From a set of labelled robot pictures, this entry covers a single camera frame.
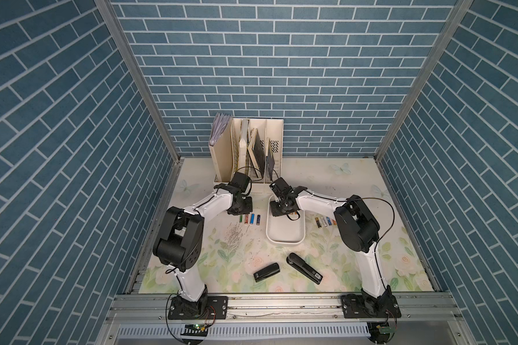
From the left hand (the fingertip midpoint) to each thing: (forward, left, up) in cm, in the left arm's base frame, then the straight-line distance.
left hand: (252, 209), depth 94 cm
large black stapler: (-24, -21, -1) cm, 32 cm away
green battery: (-2, +5, -5) cm, 7 cm away
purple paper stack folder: (+29, +15, +25) cm, 41 cm away
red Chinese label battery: (-2, +3, -5) cm, 6 cm away
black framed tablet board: (+23, -1, +12) cm, 26 cm away
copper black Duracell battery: (-2, -29, -4) cm, 30 cm away
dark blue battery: (-2, -3, -5) cm, 6 cm away
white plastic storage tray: (-9, -13, -2) cm, 16 cm away
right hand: (+2, -11, -5) cm, 12 cm away
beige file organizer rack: (+25, +11, +10) cm, 29 cm away
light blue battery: (-2, 0, -5) cm, 5 cm away
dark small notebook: (+29, -8, +1) cm, 30 cm away
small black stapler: (-25, -7, -2) cm, 26 cm away
